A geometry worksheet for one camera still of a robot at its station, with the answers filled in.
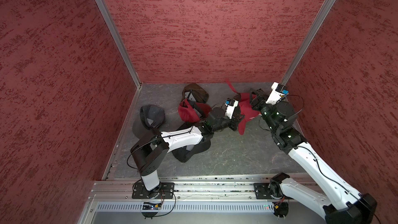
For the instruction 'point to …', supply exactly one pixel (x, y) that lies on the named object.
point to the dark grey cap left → (152, 116)
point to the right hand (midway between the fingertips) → (250, 93)
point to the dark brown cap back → (194, 92)
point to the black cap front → (182, 154)
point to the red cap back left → (193, 112)
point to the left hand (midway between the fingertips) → (243, 118)
